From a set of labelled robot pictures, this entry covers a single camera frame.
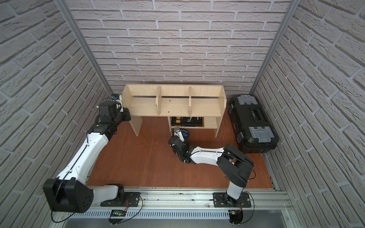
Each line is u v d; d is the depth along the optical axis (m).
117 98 0.67
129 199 0.74
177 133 0.75
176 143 0.67
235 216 0.70
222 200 0.73
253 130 0.82
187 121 0.90
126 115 0.70
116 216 0.71
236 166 0.46
